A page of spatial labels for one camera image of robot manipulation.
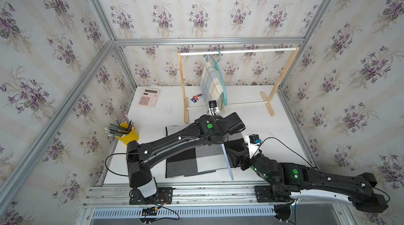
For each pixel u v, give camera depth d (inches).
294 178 19.5
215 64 32.1
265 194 28.8
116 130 32.0
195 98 43.7
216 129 18.0
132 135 36.1
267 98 43.5
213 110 24.6
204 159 32.6
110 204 29.4
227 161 27.1
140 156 15.9
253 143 22.8
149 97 43.6
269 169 19.0
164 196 28.7
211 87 35.0
